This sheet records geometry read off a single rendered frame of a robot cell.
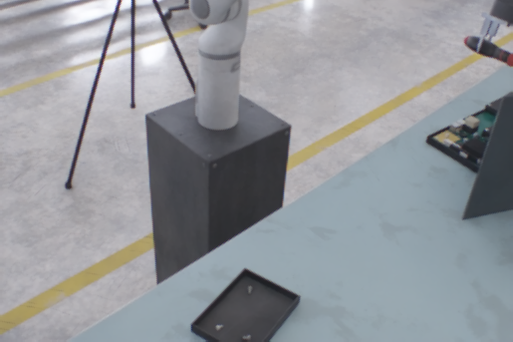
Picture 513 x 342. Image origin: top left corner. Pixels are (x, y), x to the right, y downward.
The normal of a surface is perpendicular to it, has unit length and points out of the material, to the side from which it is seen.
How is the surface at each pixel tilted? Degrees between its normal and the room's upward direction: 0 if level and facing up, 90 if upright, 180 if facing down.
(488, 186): 90
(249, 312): 0
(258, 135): 0
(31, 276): 0
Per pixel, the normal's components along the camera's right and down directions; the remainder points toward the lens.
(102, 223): 0.06, -0.82
